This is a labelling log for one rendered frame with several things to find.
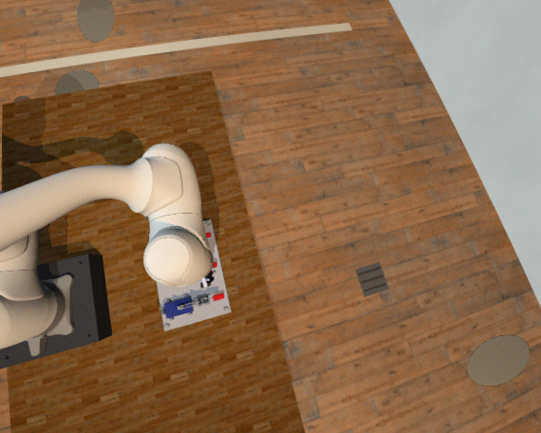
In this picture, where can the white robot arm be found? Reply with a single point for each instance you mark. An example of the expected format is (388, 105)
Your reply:
(162, 186)

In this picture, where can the blue rectangular block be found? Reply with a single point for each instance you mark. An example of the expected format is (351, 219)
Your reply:
(171, 307)

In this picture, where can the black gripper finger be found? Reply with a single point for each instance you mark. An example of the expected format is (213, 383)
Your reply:
(207, 281)

